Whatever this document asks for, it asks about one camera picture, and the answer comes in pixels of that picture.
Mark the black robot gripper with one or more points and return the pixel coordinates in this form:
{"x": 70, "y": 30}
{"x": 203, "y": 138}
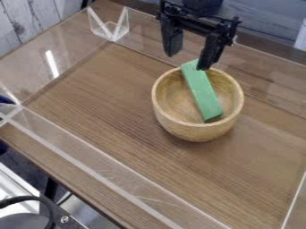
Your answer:
{"x": 201, "y": 17}

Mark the light wooden bowl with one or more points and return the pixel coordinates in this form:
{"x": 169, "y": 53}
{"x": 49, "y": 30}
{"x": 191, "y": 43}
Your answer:
{"x": 175, "y": 109}

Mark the clear acrylic tray walls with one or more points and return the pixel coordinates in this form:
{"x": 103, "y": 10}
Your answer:
{"x": 82, "y": 124}

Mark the black table leg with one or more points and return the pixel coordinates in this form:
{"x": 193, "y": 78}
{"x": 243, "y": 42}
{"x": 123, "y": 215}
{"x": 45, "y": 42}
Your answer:
{"x": 50, "y": 189}

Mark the blue object at left edge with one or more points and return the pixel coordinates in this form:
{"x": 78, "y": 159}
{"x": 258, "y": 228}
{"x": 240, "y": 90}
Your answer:
{"x": 6, "y": 105}

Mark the green rectangular block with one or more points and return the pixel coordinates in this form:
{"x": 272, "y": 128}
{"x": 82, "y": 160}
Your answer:
{"x": 201, "y": 91}

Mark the black metal bracket with screw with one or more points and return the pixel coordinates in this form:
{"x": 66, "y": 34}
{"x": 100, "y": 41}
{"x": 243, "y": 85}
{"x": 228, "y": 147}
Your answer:
{"x": 62, "y": 219}

